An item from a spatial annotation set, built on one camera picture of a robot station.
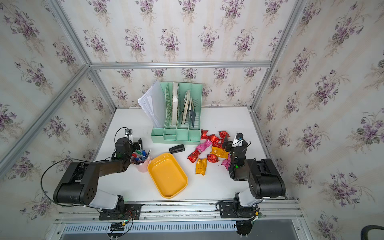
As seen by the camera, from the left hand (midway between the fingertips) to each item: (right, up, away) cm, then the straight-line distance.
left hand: (133, 139), depth 93 cm
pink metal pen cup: (+9, -15, -11) cm, 20 cm away
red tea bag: (+38, -10, -3) cm, 39 cm away
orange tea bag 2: (+55, -8, -2) cm, 55 cm away
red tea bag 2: (+50, -11, -4) cm, 51 cm away
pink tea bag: (+44, -4, 0) cm, 44 cm away
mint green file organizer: (+31, +3, +9) cm, 32 cm away
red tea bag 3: (+45, +2, +7) cm, 46 cm away
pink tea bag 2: (+58, -13, -7) cm, 60 cm away
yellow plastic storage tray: (+23, -19, -9) cm, 31 cm away
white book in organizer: (+26, +23, -2) cm, 35 cm away
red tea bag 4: (+53, -1, +5) cm, 53 cm away
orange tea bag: (+43, -15, -7) cm, 46 cm away
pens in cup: (+7, -9, -9) cm, 15 cm away
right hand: (+64, +2, -4) cm, 64 cm away
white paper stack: (+13, +24, -2) cm, 27 cm away
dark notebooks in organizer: (+35, +21, +3) cm, 40 cm away
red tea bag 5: (+58, +3, +8) cm, 59 cm away
